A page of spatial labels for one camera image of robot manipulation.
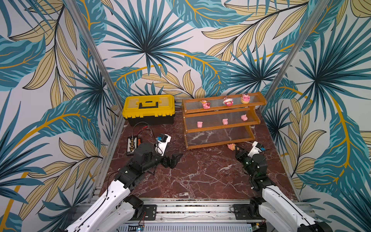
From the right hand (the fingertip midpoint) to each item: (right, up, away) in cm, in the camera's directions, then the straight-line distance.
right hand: (236, 146), depth 83 cm
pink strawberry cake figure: (-6, +25, -3) cm, 26 cm away
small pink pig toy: (+8, +17, +10) cm, 21 cm away
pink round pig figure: (+5, +27, 0) cm, 28 cm away
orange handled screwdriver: (-61, +1, +14) cm, 62 cm away
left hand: (-34, -1, -12) cm, 36 cm away
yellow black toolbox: (-54, +22, +15) cm, 60 cm away
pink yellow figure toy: (-18, +23, -5) cm, 30 cm away
